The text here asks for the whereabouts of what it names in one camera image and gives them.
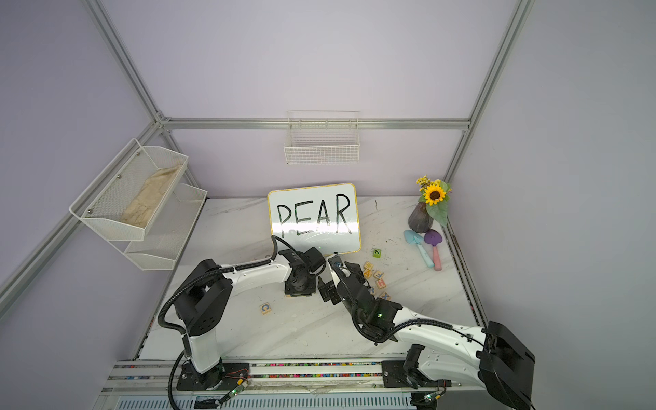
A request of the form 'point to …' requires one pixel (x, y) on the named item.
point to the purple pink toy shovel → (434, 237)
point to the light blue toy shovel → (415, 237)
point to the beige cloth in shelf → (142, 202)
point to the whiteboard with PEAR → (325, 217)
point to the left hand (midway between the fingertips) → (305, 294)
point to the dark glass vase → (419, 220)
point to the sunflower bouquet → (435, 194)
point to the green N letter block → (377, 253)
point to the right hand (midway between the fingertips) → (329, 273)
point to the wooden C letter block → (266, 308)
